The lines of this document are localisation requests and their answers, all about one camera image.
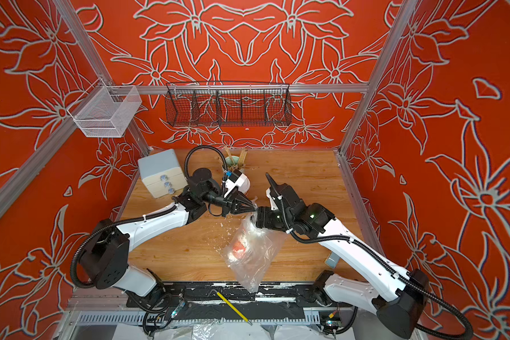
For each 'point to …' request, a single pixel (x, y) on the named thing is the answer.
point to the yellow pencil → (233, 307)
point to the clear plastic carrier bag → (251, 250)
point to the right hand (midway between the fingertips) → (254, 218)
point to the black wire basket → (229, 103)
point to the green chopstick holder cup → (231, 161)
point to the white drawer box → (160, 174)
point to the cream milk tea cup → (238, 249)
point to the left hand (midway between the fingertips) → (255, 209)
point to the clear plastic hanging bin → (105, 111)
